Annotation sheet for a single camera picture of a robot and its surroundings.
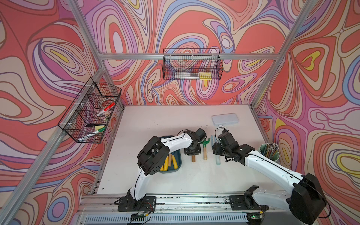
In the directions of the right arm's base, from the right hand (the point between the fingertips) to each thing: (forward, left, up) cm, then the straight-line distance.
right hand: (217, 151), depth 84 cm
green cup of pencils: (-4, -27, +8) cm, 29 cm away
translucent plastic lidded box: (+32, -14, -8) cm, 35 cm away
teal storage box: (0, +24, -5) cm, 25 cm away
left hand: (+2, +11, -8) cm, 14 cm away
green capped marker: (+3, +65, +21) cm, 68 cm away
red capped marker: (+17, +59, +26) cm, 67 cm away
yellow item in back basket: (+41, +4, +26) cm, 49 cm away
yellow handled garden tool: (-5, +26, -6) cm, 27 cm away
